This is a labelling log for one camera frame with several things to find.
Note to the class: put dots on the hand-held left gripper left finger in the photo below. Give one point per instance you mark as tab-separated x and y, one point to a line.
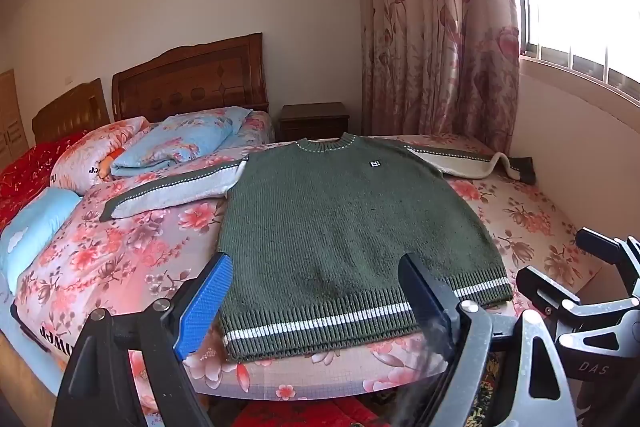
205	302

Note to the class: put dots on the person's red patterned clothing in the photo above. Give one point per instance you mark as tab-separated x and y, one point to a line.
310	414

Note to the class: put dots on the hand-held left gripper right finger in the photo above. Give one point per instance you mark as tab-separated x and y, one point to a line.
425	302

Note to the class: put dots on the large carved wooden headboard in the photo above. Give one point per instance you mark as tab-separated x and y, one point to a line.
190	77

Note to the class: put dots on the red blanket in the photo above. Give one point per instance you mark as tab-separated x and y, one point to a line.
25	177

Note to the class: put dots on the small wooden headboard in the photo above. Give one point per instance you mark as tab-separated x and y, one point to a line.
70	112

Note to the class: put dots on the dark wooden nightstand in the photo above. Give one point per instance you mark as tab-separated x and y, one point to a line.
312	122

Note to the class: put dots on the pink floral curtain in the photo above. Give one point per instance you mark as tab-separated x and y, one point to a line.
430	32

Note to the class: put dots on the blue floral folded quilt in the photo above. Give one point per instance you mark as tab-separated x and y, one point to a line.
180	137

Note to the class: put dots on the light blue pillow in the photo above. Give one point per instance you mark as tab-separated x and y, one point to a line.
35	227

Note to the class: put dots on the pink floral pillow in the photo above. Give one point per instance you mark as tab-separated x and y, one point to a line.
85	157

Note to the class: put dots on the wooden wardrobe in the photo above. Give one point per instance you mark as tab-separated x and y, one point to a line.
11	117

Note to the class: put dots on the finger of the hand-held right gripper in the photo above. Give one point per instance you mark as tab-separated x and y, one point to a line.
625	257
540	284

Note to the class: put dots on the green knit sweater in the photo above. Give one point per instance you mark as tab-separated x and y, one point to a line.
340	227

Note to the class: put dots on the bed with floral sheet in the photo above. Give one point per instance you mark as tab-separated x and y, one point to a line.
525	217

